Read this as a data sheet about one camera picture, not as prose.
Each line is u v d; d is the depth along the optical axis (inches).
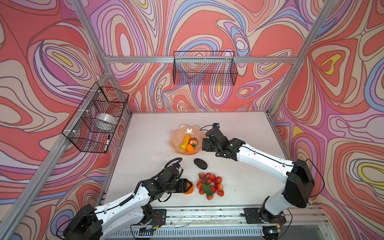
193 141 37.9
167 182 24.7
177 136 40.1
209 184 32.1
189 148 36.7
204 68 37.9
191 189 30.4
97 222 16.4
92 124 26.8
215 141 24.0
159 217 28.4
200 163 34.8
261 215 26.1
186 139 38.8
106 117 29.3
